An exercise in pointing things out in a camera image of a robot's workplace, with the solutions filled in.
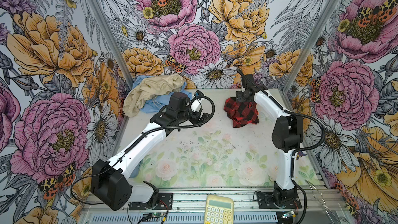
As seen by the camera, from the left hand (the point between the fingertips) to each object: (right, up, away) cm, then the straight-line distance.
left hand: (200, 113), depth 78 cm
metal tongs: (+57, -40, -2) cm, 69 cm away
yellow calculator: (+8, -43, -8) cm, 44 cm away
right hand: (+27, +7, +20) cm, 34 cm away
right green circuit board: (+41, -45, -7) cm, 61 cm away
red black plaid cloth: (+24, -1, +18) cm, 30 cm away
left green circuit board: (-19, -45, -7) cm, 50 cm away
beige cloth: (-35, +16, +27) cm, 47 cm away
